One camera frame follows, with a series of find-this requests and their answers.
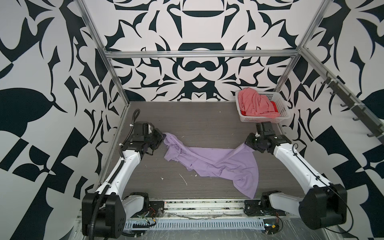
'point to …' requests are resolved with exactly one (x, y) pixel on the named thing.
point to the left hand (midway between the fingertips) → (166, 130)
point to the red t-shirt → (275, 108)
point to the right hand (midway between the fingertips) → (248, 139)
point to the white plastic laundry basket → (282, 109)
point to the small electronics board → (271, 226)
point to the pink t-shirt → (254, 104)
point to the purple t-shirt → (239, 163)
